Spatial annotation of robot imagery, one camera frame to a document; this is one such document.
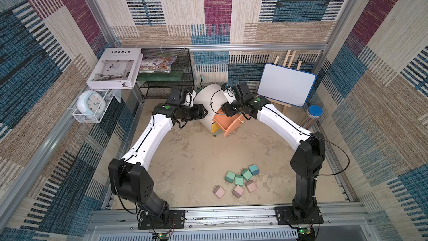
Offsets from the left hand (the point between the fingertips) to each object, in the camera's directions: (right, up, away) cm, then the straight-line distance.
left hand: (202, 112), depth 81 cm
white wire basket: (-45, -3, -14) cm, 48 cm away
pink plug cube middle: (+17, -37, -2) cm, 41 cm away
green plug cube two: (+14, -32, +2) cm, 35 cm away
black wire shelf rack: (-34, +19, +37) cm, 53 cm away
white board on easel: (+48, +16, +18) cm, 54 cm away
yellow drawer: (+6, -8, +4) cm, 10 cm away
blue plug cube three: (+26, -29, +5) cm, 40 cm away
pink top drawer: (+13, -6, -3) cm, 15 cm away
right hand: (+12, +5, +5) cm, 14 cm away
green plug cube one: (+22, -31, +2) cm, 38 cm away
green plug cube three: (+18, -33, +2) cm, 38 cm away
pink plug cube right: (+23, -36, 0) cm, 43 cm away
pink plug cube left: (+8, -38, -2) cm, 39 cm away
